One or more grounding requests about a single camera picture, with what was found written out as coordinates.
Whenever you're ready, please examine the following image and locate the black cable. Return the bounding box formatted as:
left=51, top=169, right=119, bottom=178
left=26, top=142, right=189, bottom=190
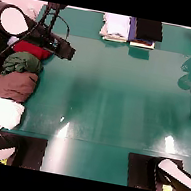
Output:
left=51, top=12, right=74, bottom=42

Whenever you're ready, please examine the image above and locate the dark green garment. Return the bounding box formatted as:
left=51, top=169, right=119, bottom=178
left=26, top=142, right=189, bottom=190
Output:
left=0, top=48, right=47, bottom=82

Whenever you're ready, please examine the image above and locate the red garment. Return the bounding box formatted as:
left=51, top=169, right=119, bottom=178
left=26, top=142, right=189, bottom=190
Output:
left=11, top=39, right=54, bottom=63

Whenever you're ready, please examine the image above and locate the brown garment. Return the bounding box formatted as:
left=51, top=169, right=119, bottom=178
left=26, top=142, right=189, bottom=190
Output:
left=0, top=67, right=40, bottom=106

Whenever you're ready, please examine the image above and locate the beige garment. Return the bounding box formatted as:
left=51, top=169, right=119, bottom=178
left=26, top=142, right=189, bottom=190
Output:
left=97, top=24, right=130, bottom=45

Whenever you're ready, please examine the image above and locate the purple garment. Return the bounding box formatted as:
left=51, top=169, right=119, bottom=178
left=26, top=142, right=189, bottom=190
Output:
left=126, top=16, right=140, bottom=43

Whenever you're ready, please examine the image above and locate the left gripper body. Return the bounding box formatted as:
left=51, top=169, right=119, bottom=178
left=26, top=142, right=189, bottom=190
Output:
left=44, top=32, right=78, bottom=62

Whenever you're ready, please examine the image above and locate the black garment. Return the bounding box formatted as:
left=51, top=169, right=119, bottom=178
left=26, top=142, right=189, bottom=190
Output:
left=132, top=17, right=166, bottom=45

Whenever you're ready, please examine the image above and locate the pale lilac garment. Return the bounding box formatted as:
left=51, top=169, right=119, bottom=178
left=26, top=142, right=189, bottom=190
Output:
left=99, top=12, right=134, bottom=40

